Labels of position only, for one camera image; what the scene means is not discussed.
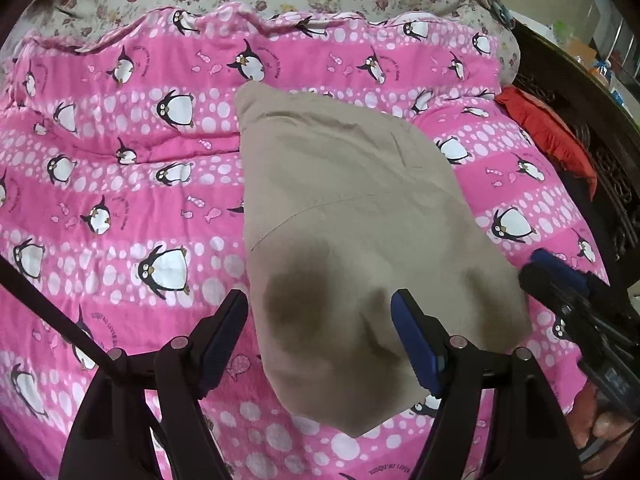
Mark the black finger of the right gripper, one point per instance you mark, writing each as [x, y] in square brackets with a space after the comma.
[569, 306]
[565, 264]

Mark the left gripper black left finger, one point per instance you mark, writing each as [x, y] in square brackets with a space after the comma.
[152, 400]

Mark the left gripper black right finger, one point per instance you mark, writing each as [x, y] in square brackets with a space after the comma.
[528, 437]

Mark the beige jacket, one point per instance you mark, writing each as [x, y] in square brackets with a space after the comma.
[342, 207]

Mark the person right hand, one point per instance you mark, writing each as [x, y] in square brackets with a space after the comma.
[585, 421]

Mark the red cloth right side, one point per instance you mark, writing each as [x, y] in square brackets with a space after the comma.
[550, 134]

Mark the pink penguin blanket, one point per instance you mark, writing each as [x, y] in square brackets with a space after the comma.
[122, 193]

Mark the dark wooden bed frame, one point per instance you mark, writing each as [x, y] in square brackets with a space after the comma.
[610, 137]

